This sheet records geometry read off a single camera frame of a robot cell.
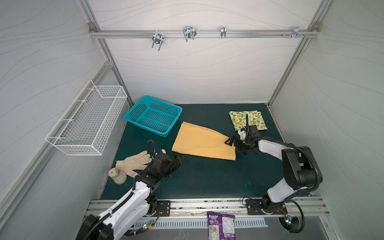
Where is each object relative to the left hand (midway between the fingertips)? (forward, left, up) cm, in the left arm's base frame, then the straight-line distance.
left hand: (182, 158), depth 84 cm
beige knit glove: (-1, +28, -5) cm, 29 cm away
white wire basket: (+3, +43, +24) cm, 50 cm away
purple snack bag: (-31, -20, -3) cm, 37 cm away
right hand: (+13, -31, -3) cm, 34 cm away
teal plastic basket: (+36, +25, -6) cm, 44 cm away
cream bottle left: (-12, +32, +1) cm, 34 cm away
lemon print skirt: (+36, -52, -6) cm, 64 cm away
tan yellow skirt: (+16, -6, -6) cm, 18 cm away
